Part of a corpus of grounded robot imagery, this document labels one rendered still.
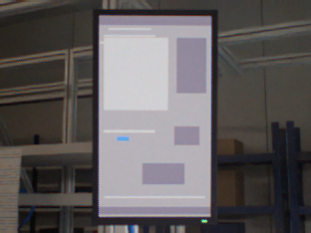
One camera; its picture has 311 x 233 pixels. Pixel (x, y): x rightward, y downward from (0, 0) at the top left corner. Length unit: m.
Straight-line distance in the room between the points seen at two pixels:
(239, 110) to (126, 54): 3.77
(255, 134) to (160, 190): 3.67
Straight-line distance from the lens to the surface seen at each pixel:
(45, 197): 1.63
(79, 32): 5.89
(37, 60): 2.36
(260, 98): 4.80
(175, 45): 1.12
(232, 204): 4.28
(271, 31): 1.99
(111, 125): 1.11
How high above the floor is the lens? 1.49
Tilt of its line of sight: 10 degrees up
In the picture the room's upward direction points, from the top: straight up
